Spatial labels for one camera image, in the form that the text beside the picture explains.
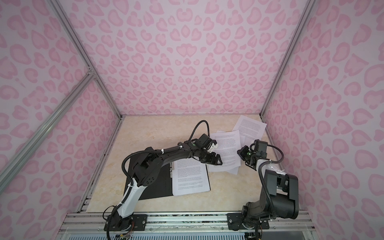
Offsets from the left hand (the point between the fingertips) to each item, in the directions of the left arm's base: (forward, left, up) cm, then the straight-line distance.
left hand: (219, 161), depth 89 cm
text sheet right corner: (+28, -26, -7) cm, 39 cm away
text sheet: (-7, +18, -5) cm, 20 cm away
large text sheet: (+8, -7, -2) cm, 11 cm away
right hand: (+6, -12, +3) cm, 14 cm away
